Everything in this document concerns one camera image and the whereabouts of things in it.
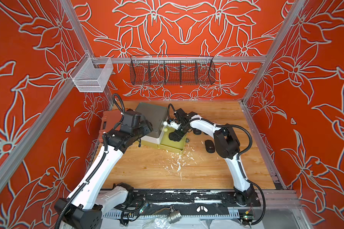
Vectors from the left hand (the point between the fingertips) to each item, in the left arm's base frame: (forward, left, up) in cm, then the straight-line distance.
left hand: (148, 124), depth 73 cm
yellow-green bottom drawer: (+2, -8, -23) cm, 25 cm away
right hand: (+12, -15, -24) cm, 30 cm away
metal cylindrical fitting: (-36, -16, -22) cm, 45 cm away
